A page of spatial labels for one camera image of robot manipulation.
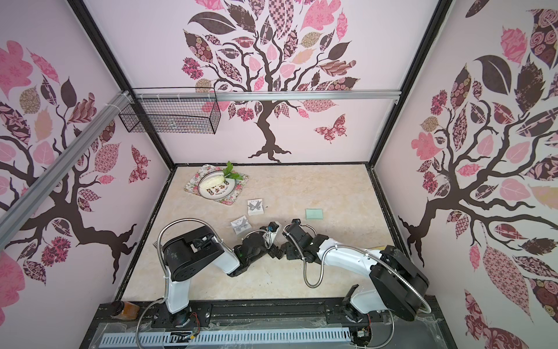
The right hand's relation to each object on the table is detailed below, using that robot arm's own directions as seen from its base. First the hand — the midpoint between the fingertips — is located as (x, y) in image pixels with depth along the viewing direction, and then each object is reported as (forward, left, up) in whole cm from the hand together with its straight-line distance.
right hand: (290, 248), depth 86 cm
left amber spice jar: (-22, +54, +6) cm, 59 cm away
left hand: (+6, +3, -2) cm, 7 cm away
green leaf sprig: (+43, +33, +1) cm, 54 cm away
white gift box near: (+11, +22, +1) cm, 24 cm away
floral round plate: (+35, +38, -1) cm, 52 cm away
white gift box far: (+20, +16, +1) cm, 25 cm away
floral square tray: (+36, +50, -1) cm, 62 cm away
